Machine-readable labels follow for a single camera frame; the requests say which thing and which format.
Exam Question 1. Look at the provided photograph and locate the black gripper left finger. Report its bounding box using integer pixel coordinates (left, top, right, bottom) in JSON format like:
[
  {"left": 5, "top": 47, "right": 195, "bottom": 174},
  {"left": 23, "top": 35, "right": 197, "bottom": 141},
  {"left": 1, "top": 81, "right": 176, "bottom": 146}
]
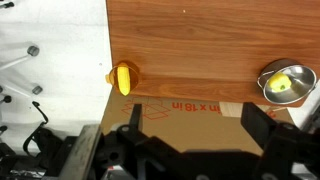
[{"left": 129, "top": 103, "right": 144, "bottom": 135}]

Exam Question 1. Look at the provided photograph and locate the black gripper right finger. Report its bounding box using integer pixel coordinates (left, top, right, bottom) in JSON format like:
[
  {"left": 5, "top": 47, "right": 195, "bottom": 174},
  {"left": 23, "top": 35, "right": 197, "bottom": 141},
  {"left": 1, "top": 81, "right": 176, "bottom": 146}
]
[{"left": 240, "top": 101, "right": 278, "bottom": 152}]

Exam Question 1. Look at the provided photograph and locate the yellow maize cob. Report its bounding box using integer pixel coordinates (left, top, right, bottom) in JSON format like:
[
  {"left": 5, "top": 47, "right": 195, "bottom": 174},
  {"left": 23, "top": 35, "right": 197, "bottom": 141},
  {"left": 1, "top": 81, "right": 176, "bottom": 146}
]
[{"left": 116, "top": 66, "right": 132, "bottom": 97}]

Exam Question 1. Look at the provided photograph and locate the yellow toy bell pepper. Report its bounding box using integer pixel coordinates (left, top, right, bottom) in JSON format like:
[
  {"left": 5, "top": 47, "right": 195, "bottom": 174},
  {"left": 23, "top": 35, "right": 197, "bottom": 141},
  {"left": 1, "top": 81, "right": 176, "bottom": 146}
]
[{"left": 268, "top": 72, "right": 293, "bottom": 93}]

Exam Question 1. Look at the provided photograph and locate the brown cardboard box red print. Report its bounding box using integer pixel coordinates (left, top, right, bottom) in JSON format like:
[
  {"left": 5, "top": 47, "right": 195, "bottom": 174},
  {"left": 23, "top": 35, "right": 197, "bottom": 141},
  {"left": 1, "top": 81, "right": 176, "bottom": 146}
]
[{"left": 99, "top": 87, "right": 302, "bottom": 158}]

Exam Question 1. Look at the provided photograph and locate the grey metal bar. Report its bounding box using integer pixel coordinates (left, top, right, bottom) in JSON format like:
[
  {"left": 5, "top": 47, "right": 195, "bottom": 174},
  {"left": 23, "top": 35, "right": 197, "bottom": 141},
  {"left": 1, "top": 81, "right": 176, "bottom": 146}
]
[{"left": 57, "top": 123, "right": 103, "bottom": 180}]

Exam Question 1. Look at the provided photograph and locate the silver metal leg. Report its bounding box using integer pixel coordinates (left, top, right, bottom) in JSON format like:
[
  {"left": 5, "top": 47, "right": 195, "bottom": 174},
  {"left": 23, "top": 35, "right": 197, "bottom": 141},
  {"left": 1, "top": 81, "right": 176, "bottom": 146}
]
[
  {"left": 0, "top": 45, "right": 41, "bottom": 71},
  {"left": 0, "top": 75, "right": 44, "bottom": 96}
]

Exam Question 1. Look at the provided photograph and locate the black cable bundle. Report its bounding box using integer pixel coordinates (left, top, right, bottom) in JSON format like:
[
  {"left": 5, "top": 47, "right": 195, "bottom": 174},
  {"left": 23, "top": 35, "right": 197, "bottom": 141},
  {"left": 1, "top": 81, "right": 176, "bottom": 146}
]
[{"left": 22, "top": 100, "right": 65, "bottom": 158}]

